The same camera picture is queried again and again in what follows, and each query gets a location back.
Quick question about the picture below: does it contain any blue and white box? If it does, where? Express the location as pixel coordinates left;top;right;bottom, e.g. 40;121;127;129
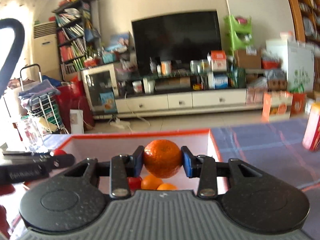
214;74;228;89

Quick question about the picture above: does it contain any blue plaid tablecloth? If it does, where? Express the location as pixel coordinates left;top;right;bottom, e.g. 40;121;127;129
0;117;320;240

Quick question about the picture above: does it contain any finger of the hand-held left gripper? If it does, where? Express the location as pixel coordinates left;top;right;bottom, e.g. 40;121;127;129
49;154;76;172

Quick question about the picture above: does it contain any wooden bookshelf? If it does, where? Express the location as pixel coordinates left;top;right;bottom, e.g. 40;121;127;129
285;0;320;48

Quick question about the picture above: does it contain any large brown cardboard box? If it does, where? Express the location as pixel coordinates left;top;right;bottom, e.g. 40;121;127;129
234;49;262;69

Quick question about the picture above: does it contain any orange mandarin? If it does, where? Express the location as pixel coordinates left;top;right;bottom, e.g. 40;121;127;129
143;139;182;179
157;183;178;191
141;174;164;190

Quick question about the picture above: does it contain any black bookshelf with books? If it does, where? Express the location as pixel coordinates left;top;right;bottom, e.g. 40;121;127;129
52;0;105;82

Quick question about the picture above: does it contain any red and yellow box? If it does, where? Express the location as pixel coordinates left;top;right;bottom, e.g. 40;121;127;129
302;102;320;152

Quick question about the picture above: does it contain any white power strip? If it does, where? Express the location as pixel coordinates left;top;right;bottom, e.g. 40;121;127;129
109;119;131;128

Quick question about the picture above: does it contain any black television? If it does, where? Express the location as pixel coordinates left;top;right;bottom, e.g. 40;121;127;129
131;10;222;77

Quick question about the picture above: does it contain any red shopping bag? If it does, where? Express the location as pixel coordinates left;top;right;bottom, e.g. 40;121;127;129
57;80;95;130

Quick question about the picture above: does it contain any white television cabinet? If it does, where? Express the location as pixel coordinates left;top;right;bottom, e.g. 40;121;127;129
92;72;263;119

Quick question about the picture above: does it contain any white glass door cabinet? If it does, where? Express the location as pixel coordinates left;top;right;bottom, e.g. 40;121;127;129
81;64;119;114

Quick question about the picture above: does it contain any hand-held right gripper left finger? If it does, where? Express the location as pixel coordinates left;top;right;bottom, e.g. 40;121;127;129
64;145;145;198

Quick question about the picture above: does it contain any white box with green print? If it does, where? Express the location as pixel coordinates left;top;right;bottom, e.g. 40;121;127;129
266;39;315;93

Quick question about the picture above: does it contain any white paper bag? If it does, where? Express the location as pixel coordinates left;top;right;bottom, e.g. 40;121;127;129
69;109;84;134

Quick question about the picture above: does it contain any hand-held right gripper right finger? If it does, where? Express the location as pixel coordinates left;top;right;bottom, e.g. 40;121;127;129
180;145;264;198

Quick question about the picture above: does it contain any white and orange can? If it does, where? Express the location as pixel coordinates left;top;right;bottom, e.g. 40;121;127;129
161;60;172;76

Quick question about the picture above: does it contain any white standing air conditioner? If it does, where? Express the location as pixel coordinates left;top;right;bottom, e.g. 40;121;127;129
32;21;62;82

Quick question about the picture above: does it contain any wire shopping trolley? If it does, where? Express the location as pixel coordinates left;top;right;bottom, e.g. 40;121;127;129
19;64;69;134

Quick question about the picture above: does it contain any green plastic stacking rack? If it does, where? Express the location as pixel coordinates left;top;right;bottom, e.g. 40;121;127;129
223;14;253;52

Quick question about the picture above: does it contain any clear glass jar mug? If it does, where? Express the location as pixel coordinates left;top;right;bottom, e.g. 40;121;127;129
16;117;44;153

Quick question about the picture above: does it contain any orange and white floor carton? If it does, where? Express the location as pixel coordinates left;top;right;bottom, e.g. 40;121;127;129
262;91;293;122

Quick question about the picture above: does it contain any black cable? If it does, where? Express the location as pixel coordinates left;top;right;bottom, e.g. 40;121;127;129
0;18;25;85

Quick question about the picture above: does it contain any orange and white box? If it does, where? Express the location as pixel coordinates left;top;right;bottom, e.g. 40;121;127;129
211;51;228;72

